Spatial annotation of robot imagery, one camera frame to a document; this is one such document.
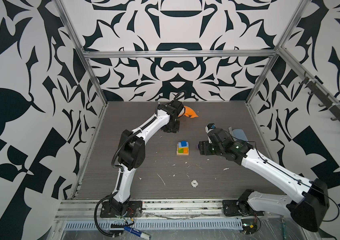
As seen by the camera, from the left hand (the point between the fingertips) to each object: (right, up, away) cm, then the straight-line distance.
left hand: (173, 127), depth 91 cm
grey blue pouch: (+44, -5, +11) cm, 46 cm away
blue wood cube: (+6, -9, -1) cm, 11 cm away
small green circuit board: (+35, -45, -19) cm, 60 cm away
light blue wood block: (+4, -11, -1) cm, 12 cm away
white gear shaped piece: (+11, -30, -8) cm, 33 cm away
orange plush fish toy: (+12, +10, +20) cm, 25 cm away
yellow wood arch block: (+3, -10, -1) cm, 11 cm away
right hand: (+15, -8, -12) cm, 21 cm away
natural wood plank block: (+5, -16, +1) cm, 17 cm away
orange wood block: (+7, -14, +1) cm, 16 cm away
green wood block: (+4, -14, +1) cm, 15 cm away
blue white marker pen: (-16, -45, -23) cm, 53 cm away
